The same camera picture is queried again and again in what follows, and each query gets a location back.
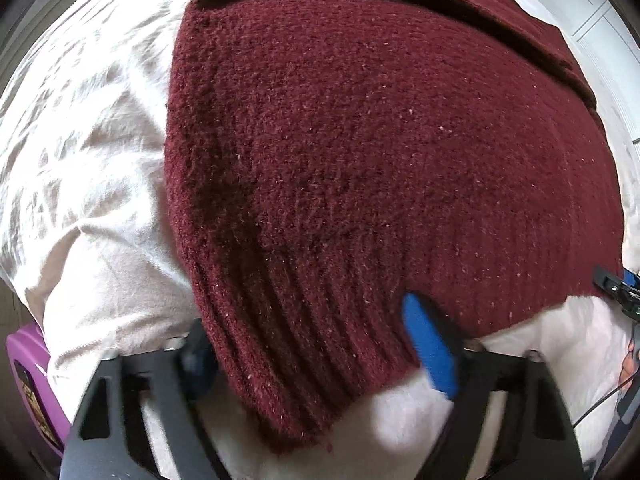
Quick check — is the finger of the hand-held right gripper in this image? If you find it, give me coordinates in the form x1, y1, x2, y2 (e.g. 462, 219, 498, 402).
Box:
592, 266, 640, 318

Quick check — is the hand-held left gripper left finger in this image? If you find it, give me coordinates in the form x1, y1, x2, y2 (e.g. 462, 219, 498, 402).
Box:
60, 320, 236, 480

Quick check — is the purple box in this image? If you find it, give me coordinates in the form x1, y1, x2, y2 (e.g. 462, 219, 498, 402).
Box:
6, 322, 71, 453

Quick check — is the white bed sheet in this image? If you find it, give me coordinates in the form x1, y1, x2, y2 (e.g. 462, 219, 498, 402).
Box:
0, 0, 640, 480

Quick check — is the thin black cable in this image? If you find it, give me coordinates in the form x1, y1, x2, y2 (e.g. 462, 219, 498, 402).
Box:
574, 380, 640, 428

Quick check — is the dark red knit sweater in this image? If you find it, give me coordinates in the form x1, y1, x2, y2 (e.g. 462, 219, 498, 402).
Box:
164, 0, 625, 456

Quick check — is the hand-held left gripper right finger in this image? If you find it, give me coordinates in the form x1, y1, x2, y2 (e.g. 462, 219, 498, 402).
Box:
400, 291, 586, 480

